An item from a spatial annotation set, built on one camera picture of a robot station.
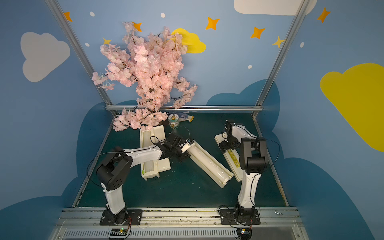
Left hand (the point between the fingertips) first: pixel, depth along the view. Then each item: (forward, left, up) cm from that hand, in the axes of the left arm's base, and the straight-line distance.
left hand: (189, 151), depth 93 cm
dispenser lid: (+11, +22, +3) cm, 25 cm away
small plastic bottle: (+34, +1, -5) cm, 34 cm away
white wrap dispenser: (-14, -15, -4) cm, 20 cm away
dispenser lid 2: (-3, -27, -2) cm, 28 cm away
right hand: (+6, -29, -4) cm, 30 cm away
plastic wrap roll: (-7, -12, +1) cm, 14 cm away
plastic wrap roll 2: (-12, +23, +3) cm, 26 cm away
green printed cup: (+25, +13, +2) cm, 28 cm away
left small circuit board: (-42, +34, -8) cm, 55 cm away
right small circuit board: (-41, -30, -8) cm, 51 cm away
